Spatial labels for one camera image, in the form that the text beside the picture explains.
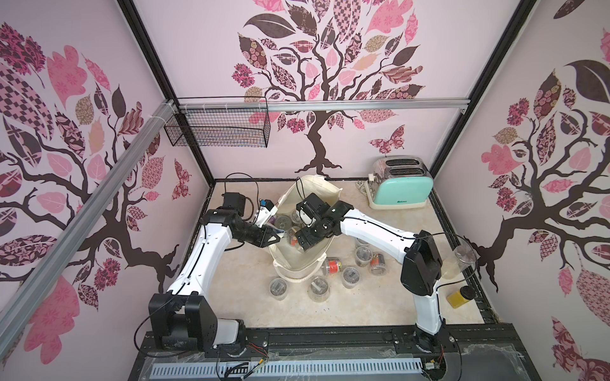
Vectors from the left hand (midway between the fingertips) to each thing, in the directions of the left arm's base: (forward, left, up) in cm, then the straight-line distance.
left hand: (275, 244), depth 77 cm
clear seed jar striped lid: (-11, -15, -12) cm, 22 cm away
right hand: (+7, -11, -5) cm, 14 cm away
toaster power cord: (+41, -38, -15) cm, 58 cm away
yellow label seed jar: (-15, -60, -11) cm, 63 cm away
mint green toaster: (+30, -51, -2) cm, 59 cm away
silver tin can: (+16, -1, -10) cm, 18 cm away
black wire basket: (+70, +35, 0) cm, 78 cm away
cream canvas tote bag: (-2, -5, -10) cm, 11 cm away
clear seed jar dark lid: (-7, -26, -13) cm, 30 cm away
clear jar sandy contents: (-4, -63, -3) cm, 63 cm away
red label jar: (-2, -20, -13) cm, 24 cm away
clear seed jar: (+1, -32, -12) cm, 34 cm away
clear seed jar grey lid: (-11, -1, -12) cm, 16 cm away
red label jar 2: (-1, -37, -14) cm, 40 cm away
